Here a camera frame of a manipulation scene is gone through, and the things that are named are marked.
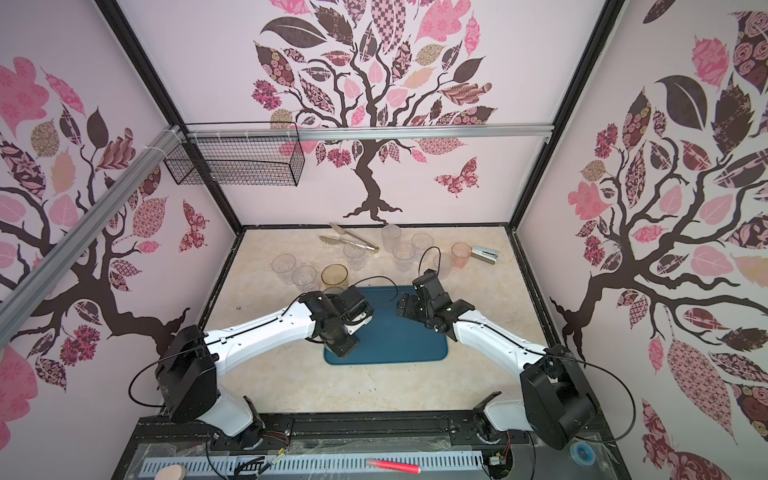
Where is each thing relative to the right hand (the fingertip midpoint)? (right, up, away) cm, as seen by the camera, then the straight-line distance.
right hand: (407, 303), depth 86 cm
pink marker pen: (-5, -36, -17) cm, 40 cm away
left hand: (-18, -12, -6) cm, 23 cm away
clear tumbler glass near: (-43, +11, +17) cm, 48 cm away
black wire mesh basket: (-46, +48, +8) cm, 67 cm away
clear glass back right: (+7, +20, +23) cm, 31 cm away
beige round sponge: (-57, -37, -18) cm, 70 cm away
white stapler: (+30, +15, +22) cm, 40 cm away
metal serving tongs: (-22, +21, +28) cm, 41 cm away
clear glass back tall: (-5, +21, +24) cm, 32 cm away
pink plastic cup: (+21, +15, +20) cm, 33 cm away
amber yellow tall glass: (-22, +8, +4) cm, 24 cm away
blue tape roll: (+42, -34, -16) cm, 56 cm away
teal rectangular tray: (-5, -11, +1) cm, 12 cm away
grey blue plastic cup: (-22, +4, +1) cm, 22 cm away
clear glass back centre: (-19, +14, +23) cm, 33 cm away
